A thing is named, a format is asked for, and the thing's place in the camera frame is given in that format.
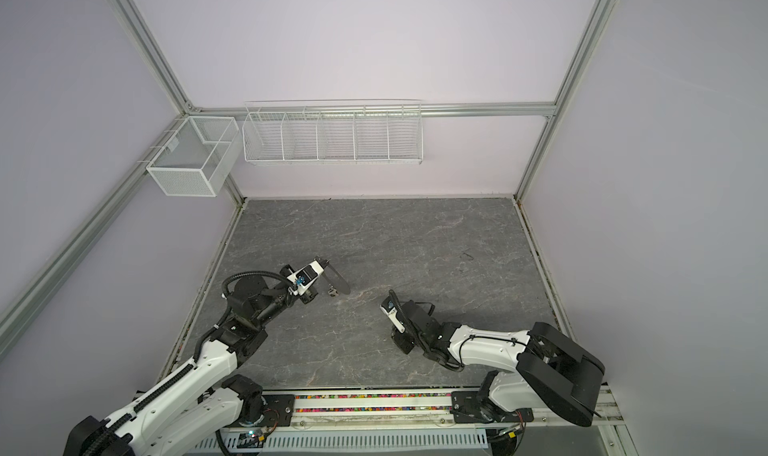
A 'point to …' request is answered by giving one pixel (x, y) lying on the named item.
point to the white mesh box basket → (193, 158)
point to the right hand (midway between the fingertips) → (398, 326)
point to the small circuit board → (251, 439)
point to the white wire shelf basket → (334, 132)
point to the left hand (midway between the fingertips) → (324, 262)
